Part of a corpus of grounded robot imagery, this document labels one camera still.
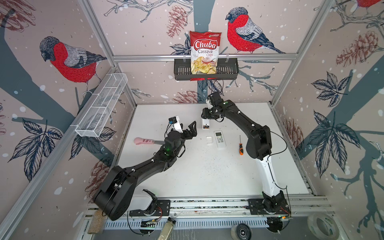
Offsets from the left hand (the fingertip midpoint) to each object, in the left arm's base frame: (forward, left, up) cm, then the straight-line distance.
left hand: (190, 123), depth 80 cm
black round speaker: (-46, -21, -12) cm, 52 cm away
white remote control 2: (+3, -20, -21) cm, 29 cm away
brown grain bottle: (-42, +42, -19) cm, 63 cm away
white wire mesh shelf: (0, +47, +7) cm, 48 cm away
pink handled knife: (+2, +35, -22) cm, 42 cm away
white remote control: (+9, -10, -12) cm, 18 cm away
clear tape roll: (-44, -64, -24) cm, 81 cm away
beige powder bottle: (-45, +10, -20) cm, 50 cm away
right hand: (+13, -7, -12) cm, 19 cm away
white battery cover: (+4, -13, -24) cm, 27 cm away
